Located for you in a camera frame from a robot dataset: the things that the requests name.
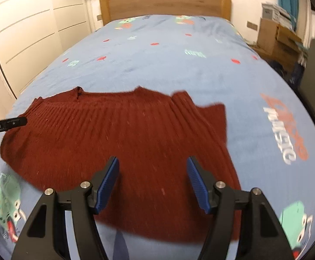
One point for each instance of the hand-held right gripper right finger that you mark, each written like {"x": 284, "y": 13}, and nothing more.
{"x": 198, "y": 187}

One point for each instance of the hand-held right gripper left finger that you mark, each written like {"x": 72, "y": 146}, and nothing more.
{"x": 107, "y": 184}

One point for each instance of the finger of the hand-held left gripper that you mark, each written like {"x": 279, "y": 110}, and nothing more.
{"x": 15, "y": 122}

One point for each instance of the dark red knit sweater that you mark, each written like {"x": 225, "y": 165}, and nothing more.
{"x": 135, "y": 140}

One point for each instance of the white wardrobe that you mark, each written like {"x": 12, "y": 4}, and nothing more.
{"x": 30, "y": 32}

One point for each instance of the blue printed blanket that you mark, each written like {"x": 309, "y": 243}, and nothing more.
{"x": 160, "y": 59}

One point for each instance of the dark blue cloth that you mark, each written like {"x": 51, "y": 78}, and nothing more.
{"x": 293, "y": 73}

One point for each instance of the wooden nightstand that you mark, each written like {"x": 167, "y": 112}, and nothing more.
{"x": 276, "y": 40}

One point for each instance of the wooden bed headboard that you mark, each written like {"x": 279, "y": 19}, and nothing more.
{"x": 163, "y": 4}

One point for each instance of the white storage box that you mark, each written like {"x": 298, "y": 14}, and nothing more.
{"x": 271, "y": 10}

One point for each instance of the teal curtain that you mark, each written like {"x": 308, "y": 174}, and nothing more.
{"x": 287, "y": 0}

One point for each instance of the wall socket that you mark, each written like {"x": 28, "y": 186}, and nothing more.
{"x": 252, "y": 25}
{"x": 99, "y": 17}

